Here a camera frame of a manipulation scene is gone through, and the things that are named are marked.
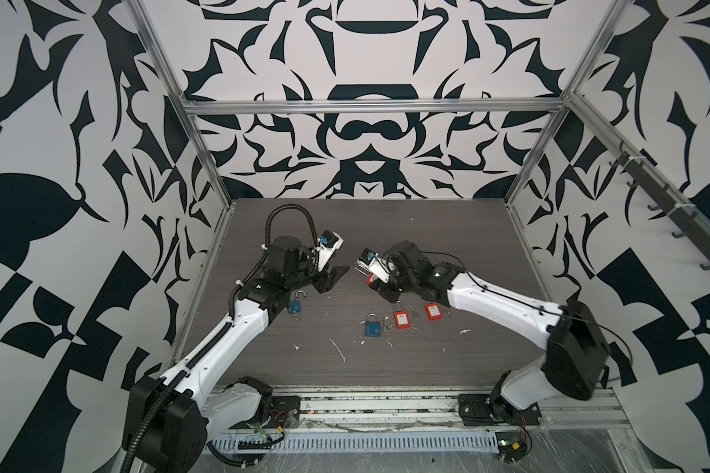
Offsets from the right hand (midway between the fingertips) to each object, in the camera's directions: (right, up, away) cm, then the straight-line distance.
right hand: (376, 274), depth 83 cm
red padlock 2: (+8, -15, +6) cm, 18 cm away
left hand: (-10, +6, -5) cm, 13 cm away
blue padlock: (-1, -16, +6) cm, 17 cm away
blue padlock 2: (-25, -11, +10) cm, 29 cm away
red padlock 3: (+17, -12, +7) cm, 22 cm away
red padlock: (-2, -1, -3) cm, 4 cm away
